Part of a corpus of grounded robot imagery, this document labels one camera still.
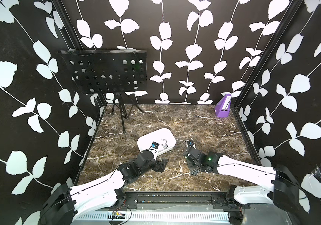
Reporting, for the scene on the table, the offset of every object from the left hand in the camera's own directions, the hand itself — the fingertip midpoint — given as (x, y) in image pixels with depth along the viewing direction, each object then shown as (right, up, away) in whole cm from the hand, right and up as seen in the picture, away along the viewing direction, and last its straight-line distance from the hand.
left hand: (163, 156), depth 79 cm
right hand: (+15, -2, +3) cm, 15 cm away
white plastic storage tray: (0, +9, +17) cm, 19 cm away
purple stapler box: (+46, +30, +28) cm, 62 cm away
